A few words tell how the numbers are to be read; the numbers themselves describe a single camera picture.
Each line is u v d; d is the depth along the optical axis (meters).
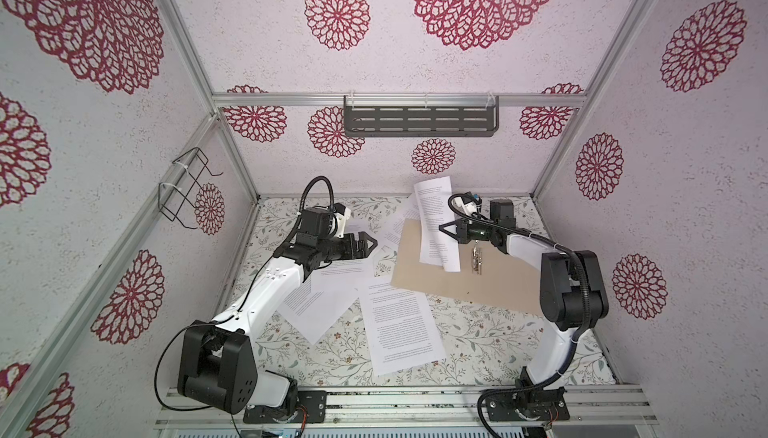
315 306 0.92
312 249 0.61
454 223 0.89
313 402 0.75
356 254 0.73
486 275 0.98
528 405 0.67
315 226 0.63
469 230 0.84
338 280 0.98
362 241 0.73
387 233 1.09
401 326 0.87
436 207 0.93
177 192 0.75
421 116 0.94
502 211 0.78
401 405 0.75
